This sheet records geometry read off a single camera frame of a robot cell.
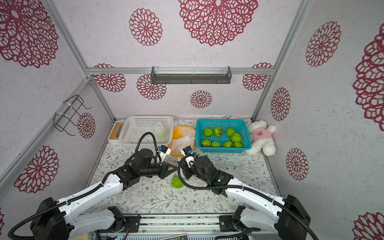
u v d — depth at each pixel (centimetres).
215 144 100
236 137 101
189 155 62
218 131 106
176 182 83
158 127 100
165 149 69
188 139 97
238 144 97
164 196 83
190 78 88
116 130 106
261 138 99
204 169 56
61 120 73
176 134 108
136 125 113
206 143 98
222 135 109
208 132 106
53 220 39
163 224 75
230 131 106
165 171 65
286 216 40
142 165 60
